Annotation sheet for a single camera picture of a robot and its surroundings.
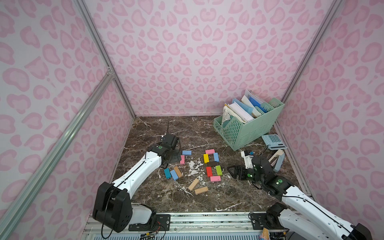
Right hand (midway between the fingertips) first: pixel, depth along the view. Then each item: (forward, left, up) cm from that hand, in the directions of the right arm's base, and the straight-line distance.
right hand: (232, 168), depth 79 cm
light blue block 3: (+12, +7, -11) cm, 18 cm away
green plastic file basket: (+20, -5, +5) cm, 21 cm away
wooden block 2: (-8, +16, -11) cm, 21 cm away
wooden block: (+2, +30, -10) cm, 32 cm away
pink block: (+9, +28, -11) cm, 32 cm away
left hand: (+7, +33, 0) cm, 34 cm away
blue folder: (+39, -18, +10) cm, 45 cm away
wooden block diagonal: (-4, +20, -11) cm, 23 cm away
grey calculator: (+24, -32, -10) cm, 41 cm away
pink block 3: (-1, +8, -12) cm, 14 cm away
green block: (+4, +6, -11) cm, 13 cm away
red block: (+3, +11, -11) cm, 16 cm away
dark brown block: (+8, +10, -11) cm, 17 cm away
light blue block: (+16, +26, -11) cm, 33 cm away
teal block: (+1, +36, -10) cm, 38 cm away
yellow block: (+12, +13, -10) cm, 21 cm away
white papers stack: (+30, -3, +14) cm, 34 cm away
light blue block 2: (0, +32, -10) cm, 34 cm away
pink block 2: (+16, +11, -10) cm, 22 cm away
